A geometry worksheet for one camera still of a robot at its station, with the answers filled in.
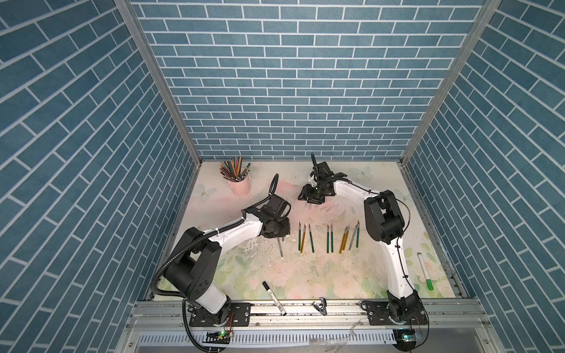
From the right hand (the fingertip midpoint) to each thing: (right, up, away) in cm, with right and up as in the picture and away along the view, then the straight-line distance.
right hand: (302, 199), depth 102 cm
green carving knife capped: (+10, -16, -10) cm, 21 cm away
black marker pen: (-11, -33, -25) cm, 43 cm away
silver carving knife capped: (+21, -16, -9) cm, 28 cm away
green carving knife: (+3, -16, -10) cm, 19 cm away
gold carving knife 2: (+16, -16, -11) cm, 25 cm away
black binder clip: (+5, -35, -26) cm, 44 cm away
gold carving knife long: (0, -16, -10) cm, 19 cm away
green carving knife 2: (-2, -16, -9) cm, 18 cm away
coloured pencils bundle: (-33, +13, -3) cm, 36 cm away
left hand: (-5, -12, -13) cm, 19 cm away
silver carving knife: (-10, -19, -13) cm, 25 cm away
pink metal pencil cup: (-29, +5, +3) cm, 30 cm away
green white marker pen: (+46, -29, -21) cm, 58 cm away
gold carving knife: (+18, -16, -10) cm, 26 cm away
